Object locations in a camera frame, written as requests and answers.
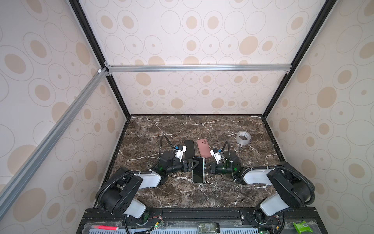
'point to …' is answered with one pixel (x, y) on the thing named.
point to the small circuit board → (208, 227)
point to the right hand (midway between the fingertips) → (202, 168)
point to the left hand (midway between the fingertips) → (199, 162)
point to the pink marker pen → (107, 227)
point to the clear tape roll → (243, 137)
